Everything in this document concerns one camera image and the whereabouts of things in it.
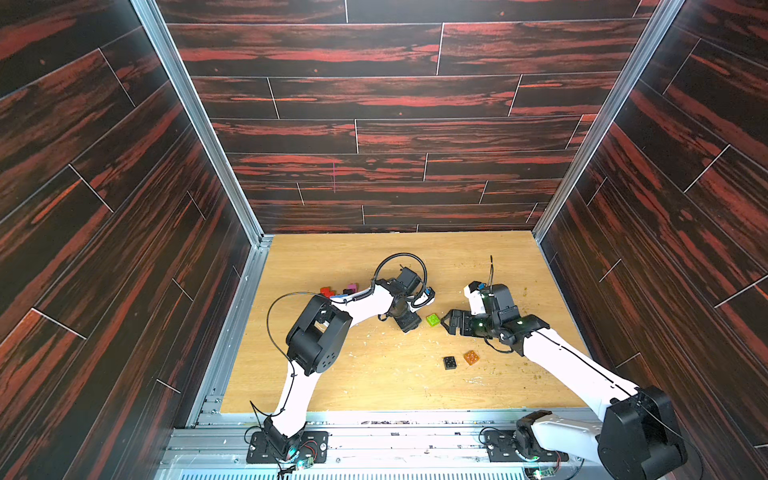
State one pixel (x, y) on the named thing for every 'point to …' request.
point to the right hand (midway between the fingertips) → (459, 319)
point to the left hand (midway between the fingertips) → (413, 318)
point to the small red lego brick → (327, 292)
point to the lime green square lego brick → (433, 319)
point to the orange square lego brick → (471, 357)
